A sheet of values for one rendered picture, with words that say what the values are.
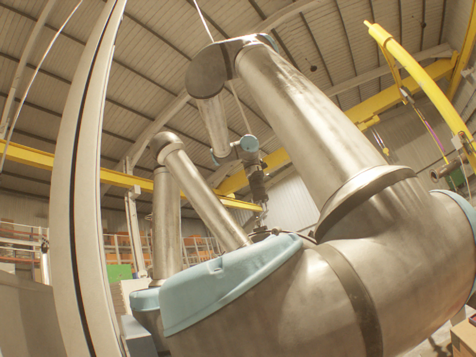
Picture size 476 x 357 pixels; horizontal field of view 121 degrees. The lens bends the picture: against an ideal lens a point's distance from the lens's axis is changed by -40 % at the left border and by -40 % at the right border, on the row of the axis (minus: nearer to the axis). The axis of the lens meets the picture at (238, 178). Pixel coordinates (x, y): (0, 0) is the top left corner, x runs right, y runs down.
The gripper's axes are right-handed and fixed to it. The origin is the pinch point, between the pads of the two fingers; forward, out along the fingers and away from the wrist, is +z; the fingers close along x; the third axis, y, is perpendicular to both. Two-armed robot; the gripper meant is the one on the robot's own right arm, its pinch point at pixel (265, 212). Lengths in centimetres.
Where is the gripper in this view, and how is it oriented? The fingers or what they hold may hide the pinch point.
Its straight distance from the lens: 109.9
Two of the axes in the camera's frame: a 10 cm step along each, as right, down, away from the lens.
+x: -9.7, 1.4, -2.0
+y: -1.3, 4.0, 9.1
